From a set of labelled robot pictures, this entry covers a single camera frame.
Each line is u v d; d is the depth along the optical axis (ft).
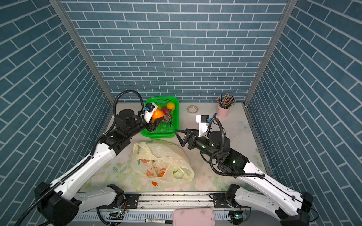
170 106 3.67
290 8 2.33
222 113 3.52
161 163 2.84
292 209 1.29
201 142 1.77
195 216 2.21
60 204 1.20
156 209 2.40
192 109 3.79
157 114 2.16
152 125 2.08
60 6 2.31
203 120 1.80
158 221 2.23
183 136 1.89
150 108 1.92
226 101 3.47
